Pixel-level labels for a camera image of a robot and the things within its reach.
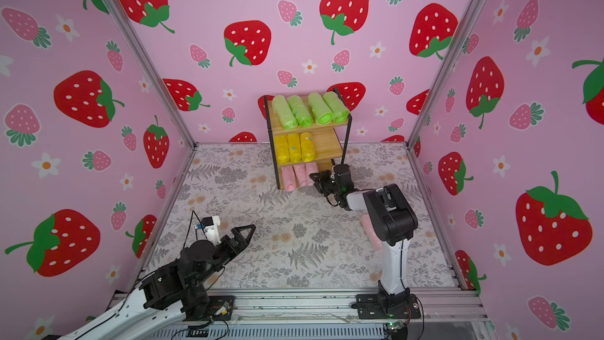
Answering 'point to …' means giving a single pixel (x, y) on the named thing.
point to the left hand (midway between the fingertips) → (253, 232)
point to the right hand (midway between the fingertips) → (315, 173)
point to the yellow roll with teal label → (307, 146)
